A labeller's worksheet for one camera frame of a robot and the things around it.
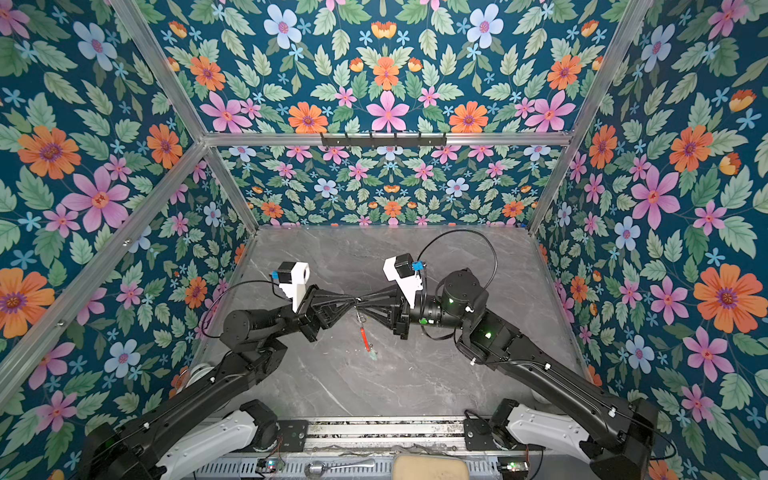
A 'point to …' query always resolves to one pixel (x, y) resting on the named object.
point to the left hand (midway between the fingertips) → (350, 306)
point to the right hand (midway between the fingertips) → (363, 301)
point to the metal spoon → (316, 469)
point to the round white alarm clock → (197, 372)
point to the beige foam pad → (429, 467)
